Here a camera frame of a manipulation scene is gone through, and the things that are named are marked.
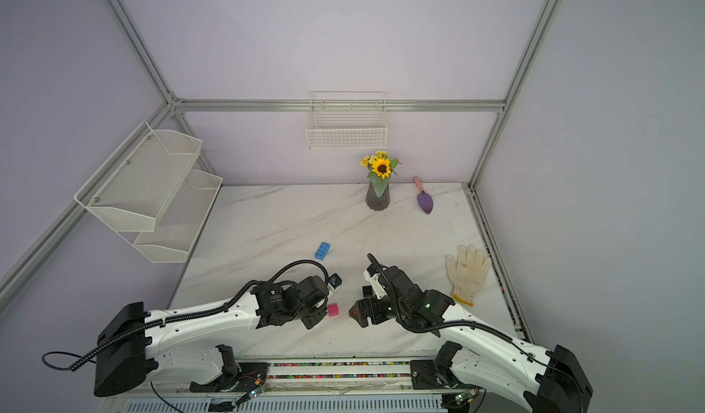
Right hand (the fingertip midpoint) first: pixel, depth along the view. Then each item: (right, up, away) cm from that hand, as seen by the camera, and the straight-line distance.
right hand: (365, 312), depth 77 cm
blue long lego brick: (-15, +14, +21) cm, 30 cm away
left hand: (-14, +1, +3) cm, 15 cm away
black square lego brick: (+1, +3, +11) cm, 12 cm away
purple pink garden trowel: (+25, +34, +37) cm, 56 cm away
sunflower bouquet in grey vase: (+5, +45, +17) cm, 48 cm away
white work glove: (+36, +7, +17) cm, 40 cm away
